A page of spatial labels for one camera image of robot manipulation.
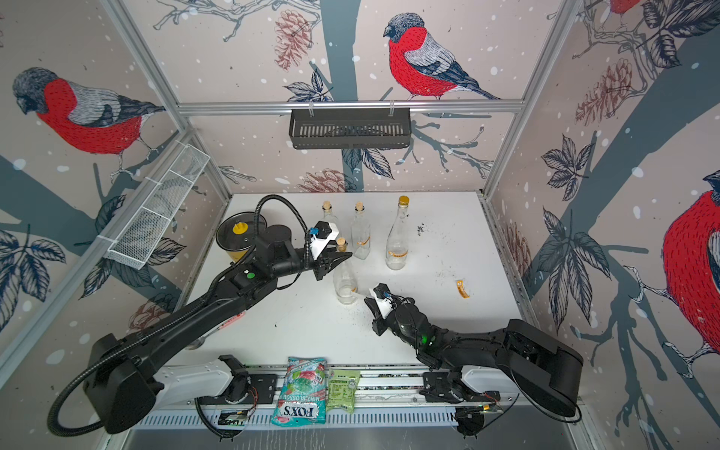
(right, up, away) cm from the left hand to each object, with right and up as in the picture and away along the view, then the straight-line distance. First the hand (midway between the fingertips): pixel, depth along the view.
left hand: (350, 245), depth 70 cm
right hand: (+5, -17, +11) cm, 21 cm away
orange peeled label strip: (+36, -17, +22) cm, 46 cm away
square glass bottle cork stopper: (+2, +10, +11) cm, 15 cm away
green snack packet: (-3, -39, +2) cm, 39 cm away
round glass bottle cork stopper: (-2, -11, +8) cm, 13 cm away
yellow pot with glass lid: (-40, +2, +22) cm, 46 cm away
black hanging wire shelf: (-2, +41, +35) cm, 54 cm away
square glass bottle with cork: (-8, +8, +15) cm, 19 cm away
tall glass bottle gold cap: (+14, -4, +20) cm, 25 cm away
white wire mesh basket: (-63, +3, +11) cm, 64 cm away
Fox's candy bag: (-12, -39, 0) cm, 41 cm away
